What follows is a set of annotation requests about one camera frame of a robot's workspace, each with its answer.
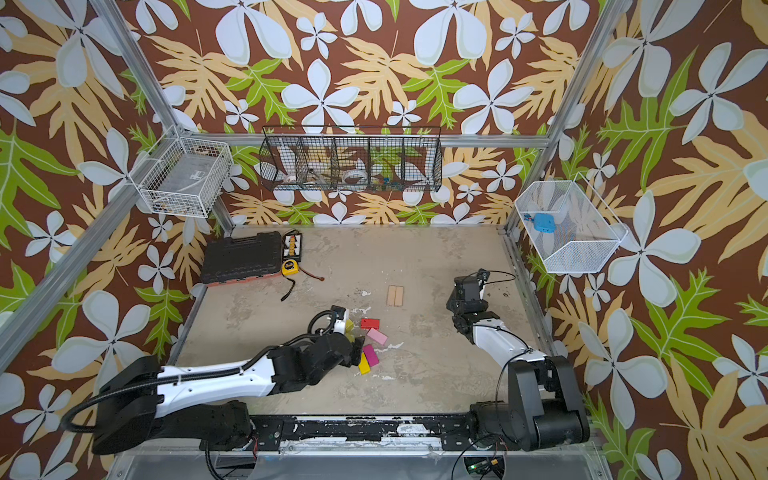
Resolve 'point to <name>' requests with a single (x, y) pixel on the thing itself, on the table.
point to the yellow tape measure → (289, 267)
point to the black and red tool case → (240, 258)
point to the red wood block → (368, 323)
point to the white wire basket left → (183, 176)
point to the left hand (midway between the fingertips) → (353, 333)
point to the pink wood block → (377, 336)
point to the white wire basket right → (569, 227)
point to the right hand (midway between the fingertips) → (461, 294)
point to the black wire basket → (342, 158)
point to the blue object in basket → (544, 222)
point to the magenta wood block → (371, 355)
